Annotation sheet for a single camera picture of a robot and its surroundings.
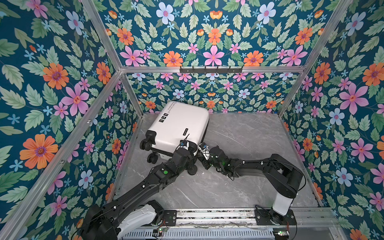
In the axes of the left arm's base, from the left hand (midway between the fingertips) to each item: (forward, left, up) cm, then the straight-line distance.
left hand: (194, 155), depth 78 cm
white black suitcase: (+21, +12, +3) cm, 25 cm away
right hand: (+5, -3, -9) cm, 11 cm away
